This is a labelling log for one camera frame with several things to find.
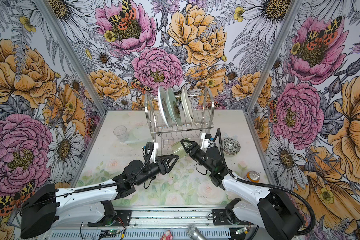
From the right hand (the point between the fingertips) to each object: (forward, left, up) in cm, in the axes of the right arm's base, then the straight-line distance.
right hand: (181, 147), depth 77 cm
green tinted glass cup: (-3, +2, +3) cm, 4 cm away
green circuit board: (-33, +34, -20) cm, 51 cm away
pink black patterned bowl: (+10, -31, -17) cm, 37 cm away
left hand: (-8, +2, +1) cm, 8 cm away
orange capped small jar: (-12, -36, -10) cm, 39 cm away
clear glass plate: (+24, +30, -21) cm, 44 cm away
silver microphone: (-34, -5, -16) cm, 38 cm away
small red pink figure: (-35, +7, -17) cm, 39 cm away
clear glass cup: (+24, +41, -16) cm, 50 cm away
